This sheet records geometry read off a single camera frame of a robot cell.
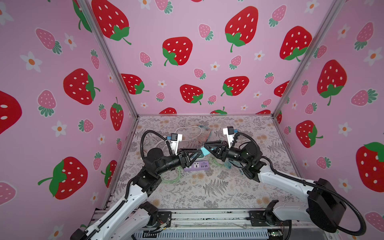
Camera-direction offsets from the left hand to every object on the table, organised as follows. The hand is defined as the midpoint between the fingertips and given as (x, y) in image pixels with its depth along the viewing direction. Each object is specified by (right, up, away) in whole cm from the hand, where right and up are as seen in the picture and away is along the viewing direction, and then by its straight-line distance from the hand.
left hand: (199, 152), depth 63 cm
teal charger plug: (+3, 0, 0) cm, 3 cm away
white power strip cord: (-3, +4, +45) cm, 45 cm away
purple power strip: (0, -12, +27) cm, 30 cm away
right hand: (+3, +3, 0) cm, 4 cm away
